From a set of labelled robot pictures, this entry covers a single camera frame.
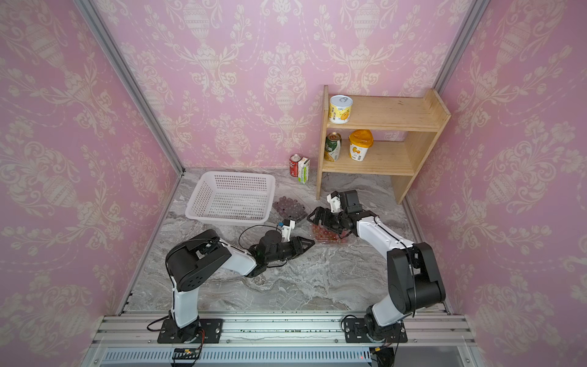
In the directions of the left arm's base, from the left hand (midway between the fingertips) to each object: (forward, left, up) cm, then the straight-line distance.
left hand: (315, 246), depth 85 cm
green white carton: (+39, +4, +2) cm, 39 cm away
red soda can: (+42, +9, 0) cm, 43 cm away
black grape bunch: (+18, +6, -3) cm, 20 cm away
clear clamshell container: (-3, -11, +12) cm, 17 cm away
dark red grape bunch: (+20, +11, -3) cm, 22 cm away
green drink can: (+31, -6, +23) cm, 39 cm away
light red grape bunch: (+8, -4, -5) cm, 10 cm away
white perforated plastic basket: (+28, +39, -7) cm, 49 cm away
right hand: (+9, -1, +3) cm, 10 cm away
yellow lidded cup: (+34, -17, +24) cm, 45 cm away
